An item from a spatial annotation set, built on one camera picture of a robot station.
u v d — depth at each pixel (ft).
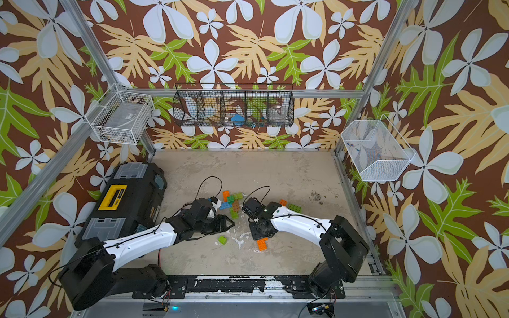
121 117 2.82
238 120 3.13
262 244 2.71
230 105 3.21
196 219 2.13
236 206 3.14
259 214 2.03
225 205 3.04
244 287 2.46
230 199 3.11
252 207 2.22
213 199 2.62
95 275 1.33
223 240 2.76
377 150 2.76
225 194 3.23
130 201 2.62
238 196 3.24
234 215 3.05
